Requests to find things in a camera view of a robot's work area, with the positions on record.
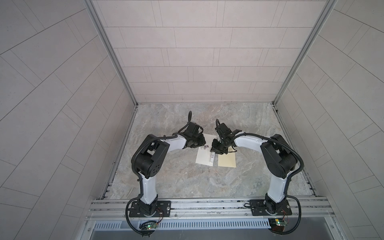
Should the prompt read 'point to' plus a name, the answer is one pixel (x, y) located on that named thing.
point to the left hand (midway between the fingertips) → (209, 139)
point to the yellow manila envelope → (228, 160)
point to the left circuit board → (150, 226)
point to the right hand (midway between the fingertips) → (209, 151)
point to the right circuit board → (277, 224)
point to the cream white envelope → (203, 155)
